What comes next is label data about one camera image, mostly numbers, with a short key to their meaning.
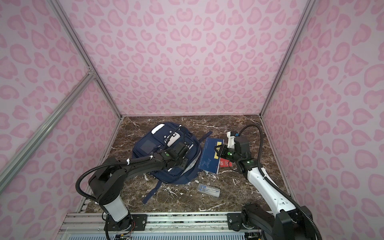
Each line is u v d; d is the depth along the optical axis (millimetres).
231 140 746
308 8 695
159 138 979
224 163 719
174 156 692
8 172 503
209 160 801
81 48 820
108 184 457
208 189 825
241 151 614
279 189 446
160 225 731
